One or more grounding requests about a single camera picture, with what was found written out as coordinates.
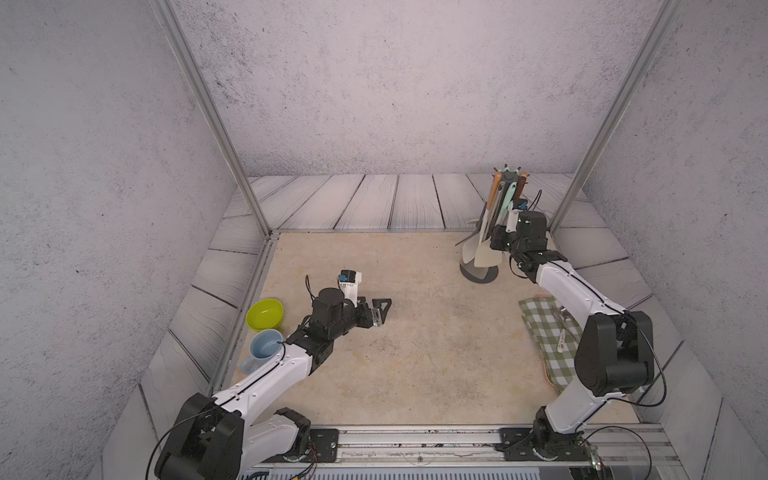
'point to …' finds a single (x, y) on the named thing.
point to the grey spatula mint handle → (468, 237)
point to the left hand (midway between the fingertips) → (383, 301)
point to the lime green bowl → (264, 314)
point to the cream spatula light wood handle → (470, 247)
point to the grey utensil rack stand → (469, 271)
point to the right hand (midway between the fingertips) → (497, 226)
